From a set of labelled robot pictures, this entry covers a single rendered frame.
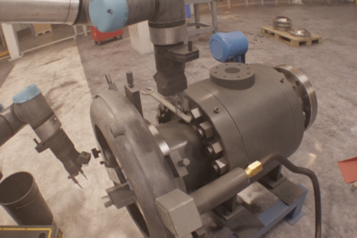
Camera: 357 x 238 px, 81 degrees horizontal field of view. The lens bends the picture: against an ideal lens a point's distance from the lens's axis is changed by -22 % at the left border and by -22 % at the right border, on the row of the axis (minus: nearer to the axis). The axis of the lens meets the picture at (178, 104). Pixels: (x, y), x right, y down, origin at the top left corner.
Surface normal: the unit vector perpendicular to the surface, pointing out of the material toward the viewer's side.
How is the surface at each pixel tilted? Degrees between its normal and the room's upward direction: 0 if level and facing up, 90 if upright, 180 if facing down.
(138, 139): 33
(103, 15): 91
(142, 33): 90
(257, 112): 44
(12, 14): 121
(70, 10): 104
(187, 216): 67
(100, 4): 91
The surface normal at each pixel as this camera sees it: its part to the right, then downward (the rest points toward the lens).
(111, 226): -0.11, -0.87
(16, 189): 0.78, 0.18
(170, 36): 0.15, 0.53
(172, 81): 0.59, 0.35
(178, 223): 0.44, 0.00
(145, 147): 0.22, -0.48
